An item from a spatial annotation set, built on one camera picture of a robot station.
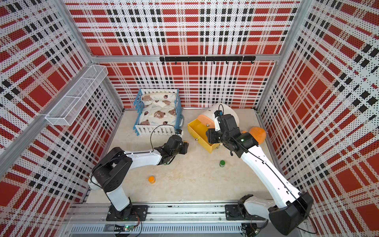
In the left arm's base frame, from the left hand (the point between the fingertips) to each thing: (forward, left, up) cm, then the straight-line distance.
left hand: (186, 142), depth 95 cm
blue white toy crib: (+11, +21, 0) cm, 24 cm away
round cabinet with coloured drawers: (+10, -8, +3) cm, 13 cm away
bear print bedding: (+27, +23, +4) cm, 36 cm away
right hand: (-7, -15, +21) cm, 27 cm away
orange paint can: (-22, +19, -3) cm, 30 cm away
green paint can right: (-13, -22, -3) cm, 26 cm away
